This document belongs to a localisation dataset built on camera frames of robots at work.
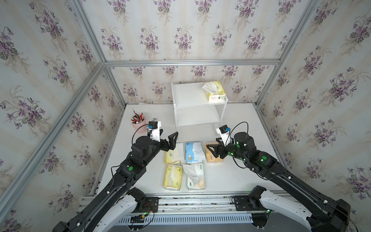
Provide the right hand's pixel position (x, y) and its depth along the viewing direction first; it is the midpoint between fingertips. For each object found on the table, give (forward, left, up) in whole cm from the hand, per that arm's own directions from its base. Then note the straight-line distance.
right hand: (213, 143), depth 73 cm
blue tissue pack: (+2, +9, -15) cm, 18 cm away
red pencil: (+26, +48, -10) cm, 56 cm away
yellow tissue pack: (-12, +21, -16) cm, 29 cm away
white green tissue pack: (-11, +9, -17) cm, 23 cm away
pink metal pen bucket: (+22, +46, -10) cm, 52 cm away
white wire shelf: (+16, +11, +10) cm, 22 cm away
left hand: (+2, +21, +7) cm, 22 cm away
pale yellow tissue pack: (+1, +25, -18) cm, 31 cm away
